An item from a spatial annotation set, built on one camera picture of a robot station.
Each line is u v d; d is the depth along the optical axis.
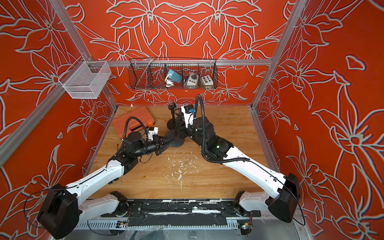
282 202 0.37
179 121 0.61
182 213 0.73
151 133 0.74
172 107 0.92
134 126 1.03
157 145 0.66
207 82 0.94
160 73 1.00
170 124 1.07
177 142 0.73
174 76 0.86
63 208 0.40
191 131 0.54
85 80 0.91
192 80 0.91
